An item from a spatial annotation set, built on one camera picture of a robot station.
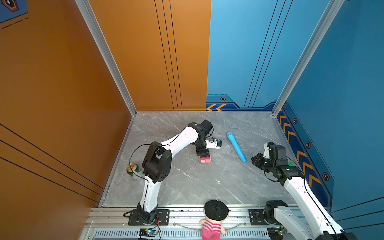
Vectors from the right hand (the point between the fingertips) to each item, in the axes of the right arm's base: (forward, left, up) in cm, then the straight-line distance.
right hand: (250, 158), depth 82 cm
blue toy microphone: (+19, +6, -8) cm, 21 cm away
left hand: (+7, +25, -4) cm, 26 cm away
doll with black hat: (-25, +21, -4) cm, 33 cm away
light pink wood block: (+3, +25, -8) cm, 26 cm away
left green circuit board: (-33, +53, -12) cm, 64 cm away
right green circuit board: (-33, -8, -13) cm, 36 cm away
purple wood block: (+3, +24, -3) cm, 24 cm away
